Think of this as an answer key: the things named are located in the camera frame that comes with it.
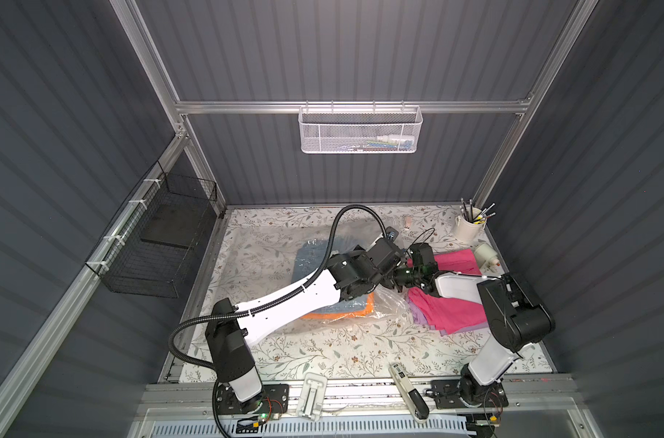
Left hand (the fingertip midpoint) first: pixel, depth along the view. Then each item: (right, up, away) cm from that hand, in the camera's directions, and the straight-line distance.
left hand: (375, 261), depth 73 cm
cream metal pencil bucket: (+40, +11, +29) cm, 50 cm away
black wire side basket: (-61, +4, +1) cm, 61 cm away
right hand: (+2, -7, +15) cm, 16 cm away
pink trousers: (+26, -18, +12) cm, 34 cm away
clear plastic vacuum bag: (-42, -2, +30) cm, 51 cm away
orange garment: (-1, -14, +3) cm, 15 cm away
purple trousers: (+16, -20, +13) cm, 29 cm away
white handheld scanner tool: (+10, -35, -4) cm, 37 cm away
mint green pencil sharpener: (+43, -1, +22) cm, 48 cm away
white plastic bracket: (-17, -37, -1) cm, 41 cm away
